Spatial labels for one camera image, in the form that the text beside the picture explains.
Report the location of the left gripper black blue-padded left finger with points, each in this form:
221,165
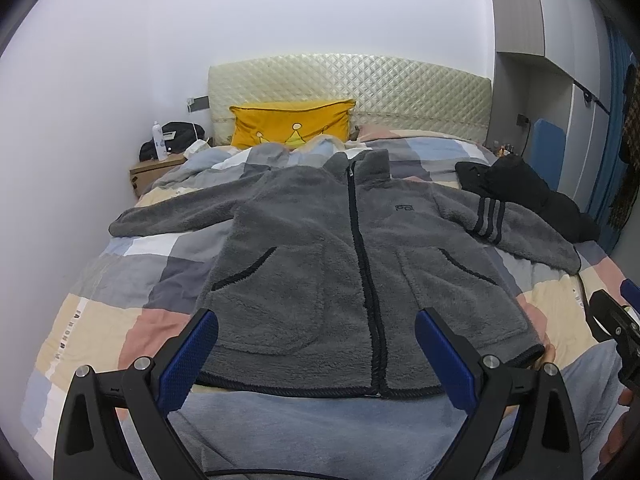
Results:
90,442

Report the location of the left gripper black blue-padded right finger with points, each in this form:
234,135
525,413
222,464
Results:
544,441

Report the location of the grey fleece zip jacket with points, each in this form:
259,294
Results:
318,283

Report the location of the person's right hand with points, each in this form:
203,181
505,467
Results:
622,430

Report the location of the black garment on bed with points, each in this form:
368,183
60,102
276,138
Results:
512,180

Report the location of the blue chair back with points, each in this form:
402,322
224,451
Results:
547,150

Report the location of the cardboard box nightstand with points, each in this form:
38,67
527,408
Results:
144,174

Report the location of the grey white wardrobe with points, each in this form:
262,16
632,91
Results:
552,62

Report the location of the white spray bottle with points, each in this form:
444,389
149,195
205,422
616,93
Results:
159,142

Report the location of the cream quilted headboard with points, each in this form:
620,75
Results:
393,92

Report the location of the black bag on nightstand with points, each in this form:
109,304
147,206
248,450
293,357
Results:
178,137

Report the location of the yellow crown pillow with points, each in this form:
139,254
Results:
292,124

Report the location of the wall socket panel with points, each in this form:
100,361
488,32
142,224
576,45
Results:
197,104

